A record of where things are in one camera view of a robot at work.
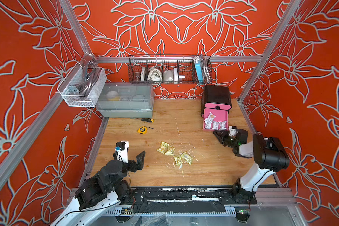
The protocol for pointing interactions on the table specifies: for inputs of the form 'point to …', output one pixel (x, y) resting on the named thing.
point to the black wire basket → (170, 69)
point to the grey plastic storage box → (126, 100)
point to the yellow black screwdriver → (149, 120)
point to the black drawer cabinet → (215, 94)
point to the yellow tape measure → (143, 130)
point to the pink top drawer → (220, 106)
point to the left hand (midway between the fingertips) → (137, 150)
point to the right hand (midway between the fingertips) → (212, 132)
